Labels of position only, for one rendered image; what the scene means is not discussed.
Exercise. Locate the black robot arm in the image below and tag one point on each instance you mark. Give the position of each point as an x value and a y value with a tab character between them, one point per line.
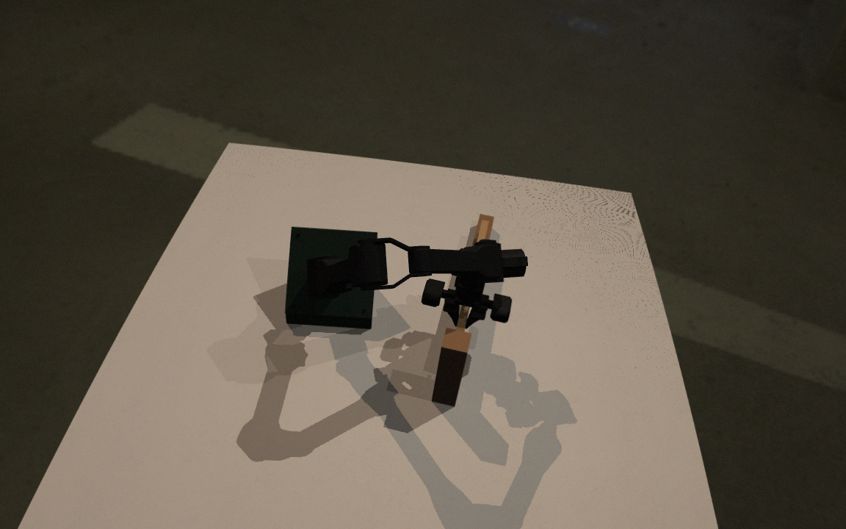
366	267

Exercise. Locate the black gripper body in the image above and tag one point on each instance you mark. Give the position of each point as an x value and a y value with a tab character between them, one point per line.
467	295

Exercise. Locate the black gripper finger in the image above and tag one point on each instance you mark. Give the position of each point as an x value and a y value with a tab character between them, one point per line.
453	313
474	317

